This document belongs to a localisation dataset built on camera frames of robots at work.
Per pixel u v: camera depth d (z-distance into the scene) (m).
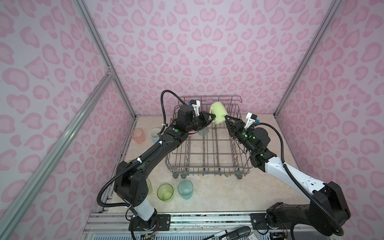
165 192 0.82
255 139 0.57
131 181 0.43
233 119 0.69
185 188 0.84
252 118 0.69
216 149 0.95
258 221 0.73
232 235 0.67
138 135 1.06
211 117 0.75
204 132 1.04
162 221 0.73
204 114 0.68
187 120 0.61
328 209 0.40
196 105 0.72
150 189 0.84
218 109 0.76
